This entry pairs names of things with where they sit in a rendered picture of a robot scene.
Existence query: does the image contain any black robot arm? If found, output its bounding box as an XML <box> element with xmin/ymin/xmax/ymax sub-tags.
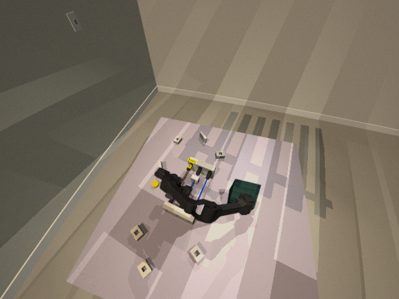
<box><xmin>154</xmin><ymin>168</ymin><xmax>256</xmax><ymax>224</ymax></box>

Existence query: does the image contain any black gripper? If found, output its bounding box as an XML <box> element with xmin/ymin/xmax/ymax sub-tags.
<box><xmin>177</xmin><ymin>182</ymin><xmax>192</xmax><ymax>196</ymax></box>

